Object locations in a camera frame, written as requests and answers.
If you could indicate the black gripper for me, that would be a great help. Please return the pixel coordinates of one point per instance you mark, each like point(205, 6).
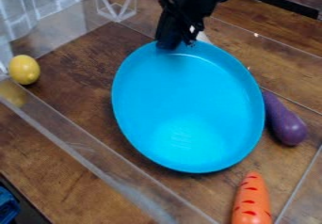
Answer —
point(182, 21)

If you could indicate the blue round plastic tray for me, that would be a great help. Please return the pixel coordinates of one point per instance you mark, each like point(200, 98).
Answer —
point(189, 107)

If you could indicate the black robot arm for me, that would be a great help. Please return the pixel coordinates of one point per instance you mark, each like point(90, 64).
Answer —
point(182, 21)

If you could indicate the orange toy carrot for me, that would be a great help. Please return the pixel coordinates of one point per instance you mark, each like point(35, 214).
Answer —
point(252, 204)

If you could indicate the yellow toy lemon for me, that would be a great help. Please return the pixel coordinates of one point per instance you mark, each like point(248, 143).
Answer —
point(25, 70)

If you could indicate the purple toy eggplant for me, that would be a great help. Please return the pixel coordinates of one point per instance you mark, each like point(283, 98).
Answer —
point(287, 125)

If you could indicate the blue object at corner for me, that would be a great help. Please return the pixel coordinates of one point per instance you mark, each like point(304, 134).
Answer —
point(10, 207)

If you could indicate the clear acrylic barrier wall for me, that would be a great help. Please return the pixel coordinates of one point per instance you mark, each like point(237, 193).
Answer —
point(65, 155)

